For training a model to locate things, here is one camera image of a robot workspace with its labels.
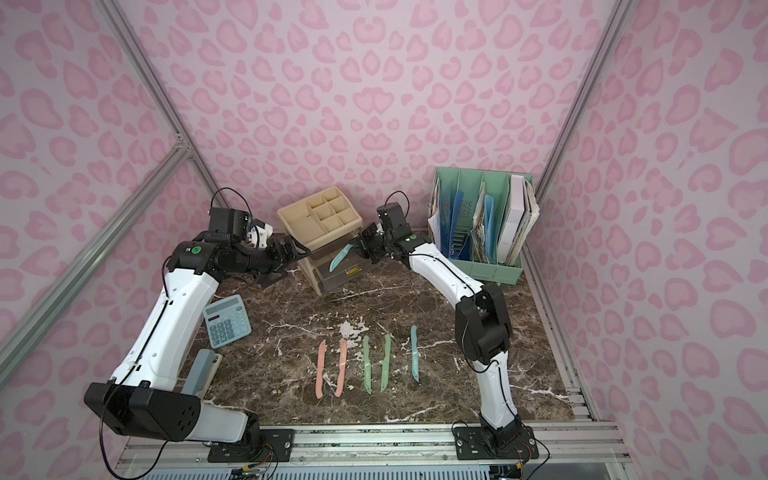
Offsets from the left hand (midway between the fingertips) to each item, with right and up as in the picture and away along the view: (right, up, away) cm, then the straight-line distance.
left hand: (300, 256), depth 74 cm
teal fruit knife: (+29, -28, +14) cm, 43 cm away
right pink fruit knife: (+8, -35, +10) cm, 37 cm away
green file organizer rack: (+50, +11, +19) cm, 55 cm away
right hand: (+8, +4, +11) cm, 14 cm away
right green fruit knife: (+21, -31, +13) cm, 39 cm away
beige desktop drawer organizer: (0, +11, +15) cm, 19 cm away
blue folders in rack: (+41, +15, +24) cm, 50 cm away
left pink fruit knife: (+2, -34, +10) cm, 35 cm away
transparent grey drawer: (+8, -2, +8) cm, 12 cm away
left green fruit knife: (+15, -32, +12) cm, 37 cm away
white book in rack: (+61, +13, +18) cm, 65 cm away
